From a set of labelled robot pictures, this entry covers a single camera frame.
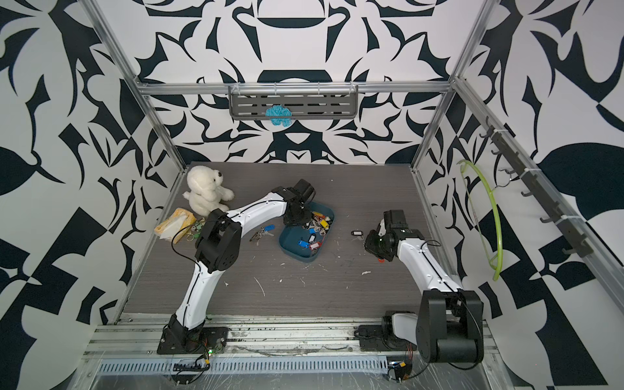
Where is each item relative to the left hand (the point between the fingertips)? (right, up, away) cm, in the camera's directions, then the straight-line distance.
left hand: (306, 217), depth 99 cm
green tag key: (-43, -5, -2) cm, 44 cm away
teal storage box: (0, -9, -4) cm, 10 cm away
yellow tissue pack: (-50, -3, -4) cm, 50 cm away
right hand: (+22, -8, -11) cm, 26 cm away
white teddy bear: (-37, +9, -8) cm, 39 cm away
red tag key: (+28, -15, -8) cm, 33 cm away
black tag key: (+20, -6, 0) cm, 21 cm away
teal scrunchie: (-10, +40, -8) cm, 42 cm away
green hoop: (+52, -9, -34) cm, 63 cm away
